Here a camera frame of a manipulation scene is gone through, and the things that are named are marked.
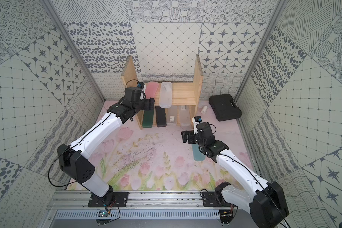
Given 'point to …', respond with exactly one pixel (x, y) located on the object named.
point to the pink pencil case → (150, 89)
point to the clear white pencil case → (166, 91)
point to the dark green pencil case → (148, 118)
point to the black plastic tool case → (224, 107)
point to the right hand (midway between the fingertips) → (189, 133)
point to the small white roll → (204, 109)
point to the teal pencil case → (198, 155)
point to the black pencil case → (160, 117)
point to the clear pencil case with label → (172, 115)
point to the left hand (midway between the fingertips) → (146, 96)
